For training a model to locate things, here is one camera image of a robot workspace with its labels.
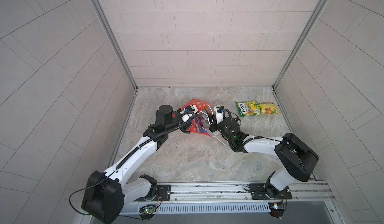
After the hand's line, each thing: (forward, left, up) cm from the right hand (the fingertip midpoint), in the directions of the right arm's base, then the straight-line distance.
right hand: (206, 116), depth 84 cm
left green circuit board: (-41, +30, -11) cm, 52 cm away
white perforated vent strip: (-41, +5, -15) cm, 43 cm away
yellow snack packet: (+10, -43, -9) cm, 45 cm away
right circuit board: (-43, -29, -16) cm, 54 cm away
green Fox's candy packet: (+13, -30, -11) cm, 35 cm away
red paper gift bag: (+1, +1, +1) cm, 1 cm away
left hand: (-4, +4, +10) cm, 12 cm away
